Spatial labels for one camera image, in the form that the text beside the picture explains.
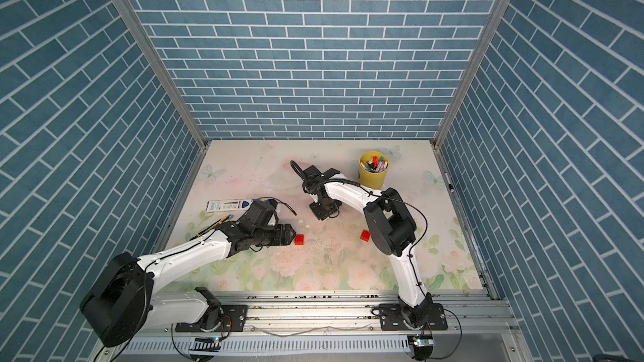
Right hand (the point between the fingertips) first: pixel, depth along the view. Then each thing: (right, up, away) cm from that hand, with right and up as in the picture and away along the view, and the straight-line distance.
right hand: (327, 214), depth 95 cm
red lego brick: (-10, -8, -6) cm, 14 cm away
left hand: (-11, -6, -9) cm, 16 cm away
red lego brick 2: (+14, -7, -4) cm, 17 cm away
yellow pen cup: (+18, +17, +4) cm, 25 cm away
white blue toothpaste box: (-44, +3, +2) cm, 44 cm away
